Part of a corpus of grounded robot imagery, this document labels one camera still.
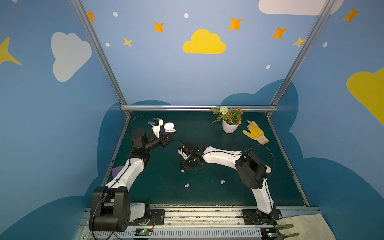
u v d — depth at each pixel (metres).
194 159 0.68
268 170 0.90
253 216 0.76
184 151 0.76
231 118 1.01
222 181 0.86
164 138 0.72
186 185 0.84
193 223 0.73
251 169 0.53
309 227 0.72
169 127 0.79
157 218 0.74
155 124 0.69
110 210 0.41
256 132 1.10
